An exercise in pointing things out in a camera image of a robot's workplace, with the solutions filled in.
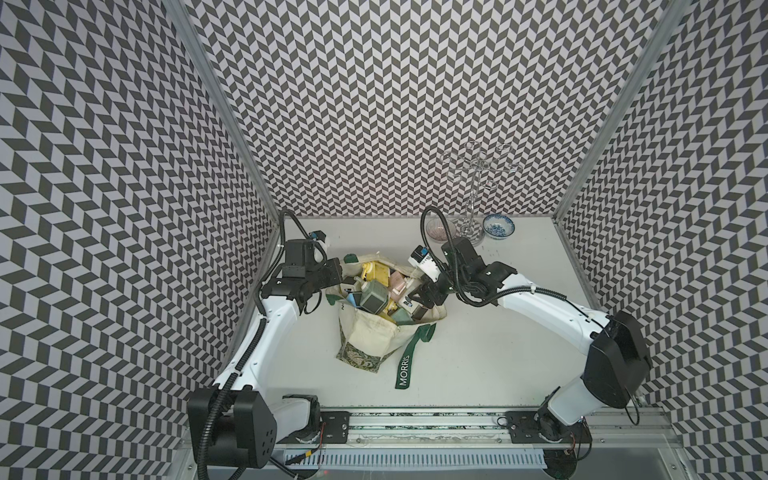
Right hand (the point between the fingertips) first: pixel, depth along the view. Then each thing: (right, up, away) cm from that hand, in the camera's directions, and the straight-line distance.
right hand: (421, 289), depth 81 cm
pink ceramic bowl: (+9, +18, +30) cm, 36 cm away
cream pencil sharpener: (-2, -5, -2) cm, 6 cm away
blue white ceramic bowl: (+32, +19, +31) cm, 48 cm away
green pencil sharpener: (-12, -1, -7) cm, 14 cm away
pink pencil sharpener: (-7, +1, +1) cm, 7 cm away
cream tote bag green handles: (-14, -11, -7) cm, 19 cm away
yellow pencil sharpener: (-13, +5, +3) cm, 14 cm away
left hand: (-22, +5, +1) cm, 23 cm away
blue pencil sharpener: (-19, -2, -3) cm, 19 cm away
